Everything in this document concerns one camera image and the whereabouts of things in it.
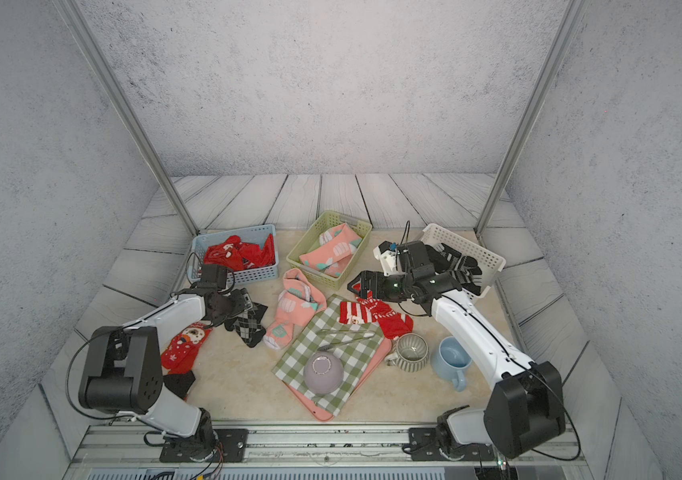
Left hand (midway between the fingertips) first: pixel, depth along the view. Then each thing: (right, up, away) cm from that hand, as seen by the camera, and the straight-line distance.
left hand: (247, 305), depth 94 cm
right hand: (+35, +7, -16) cm, 40 cm away
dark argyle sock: (0, -5, -1) cm, 5 cm away
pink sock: (+17, 0, -1) cm, 17 cm away
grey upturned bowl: (+25, -15, -16) cm, 33 cm away
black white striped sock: (+70, +11, +5) cm, 71 cm away
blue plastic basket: (-3, +23, +18) cm, 30 cm away
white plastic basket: (+81, +13, +11) cm, 83 cm away
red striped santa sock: (+33, -3, +1) cm, 33 cm away
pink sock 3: (+28, +11, +13) cm, 33 cm away
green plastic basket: (+18, +21, +17) cm, 32 cm away
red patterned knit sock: (+45, -6, -1) cm, 46 cm away
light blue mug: (+61, -14, -10) cm, 63 cm away
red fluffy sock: (-6, +15, +10) cm, 19 cm away
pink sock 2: (+26, +17, +16) cm, 35 cm away
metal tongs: (+28, -9, -3) cm, 30 cm away
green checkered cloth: (+33, -11, -5) cm, 35 cm away
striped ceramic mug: (+49, -13, -6) cm, 51 cm away
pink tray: (+34, -21, -12) cm, 42 cm away
